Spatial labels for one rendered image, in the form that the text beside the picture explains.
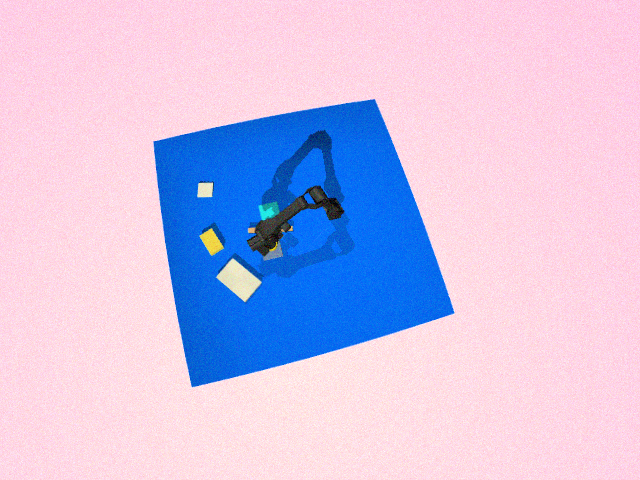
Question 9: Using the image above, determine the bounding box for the yellow rectangular block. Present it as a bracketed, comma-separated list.
[199, 229, 224, 256]

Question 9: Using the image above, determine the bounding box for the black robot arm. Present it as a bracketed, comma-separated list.
[247, 185, 345, 252]

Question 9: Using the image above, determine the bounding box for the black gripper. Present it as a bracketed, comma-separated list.
[256, 222, 291, 257]

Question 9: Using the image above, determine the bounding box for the beige flat box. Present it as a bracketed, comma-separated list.
[216, 258, 262, 302]

